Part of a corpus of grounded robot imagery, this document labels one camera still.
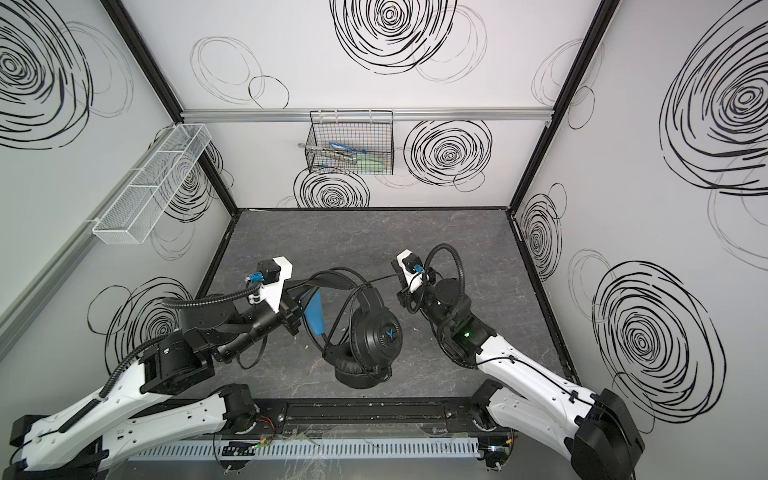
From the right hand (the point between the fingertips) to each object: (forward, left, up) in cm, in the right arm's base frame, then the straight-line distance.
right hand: (394, 261), depth 71 cm
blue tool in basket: (+38, +17, +7) cm, 43 cm away
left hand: (-12, +14, +9) cm, 21 cm away
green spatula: (+31, +10, +6) cm, 34 cm away
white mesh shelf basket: (+14, +65, +7) cm, 66 cm away
